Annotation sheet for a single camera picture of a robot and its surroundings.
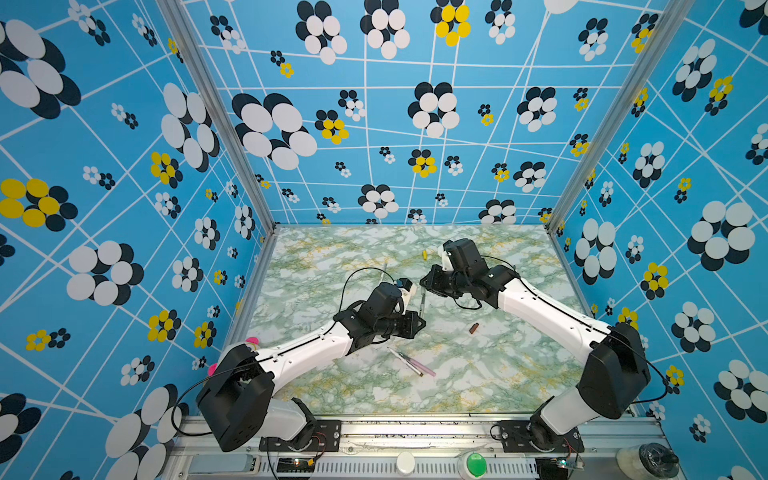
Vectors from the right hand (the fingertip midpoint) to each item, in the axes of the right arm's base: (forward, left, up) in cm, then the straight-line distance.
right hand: (421, 282), depth 82 cm
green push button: (-41, -9, -9) cm, 43 cm away
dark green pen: (-6, 0, -2) cm, 6 cm away
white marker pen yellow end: (+19, +11, -17) cm, 28 cm away
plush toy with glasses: (-12, +49, -13) cm, 52 cm away
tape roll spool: (-40, -46, -8) cm, 61 cm away
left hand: (-10, -2, -4) cm, 11 cm away
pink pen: (-17, +1, -17) cm, 24 cm away
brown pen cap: (-5, -17, -18) cm, 25 cm away
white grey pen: (-16, +4, -17) cm, 24 cm away
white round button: (-41, +5, -10) cm, 42 cm away
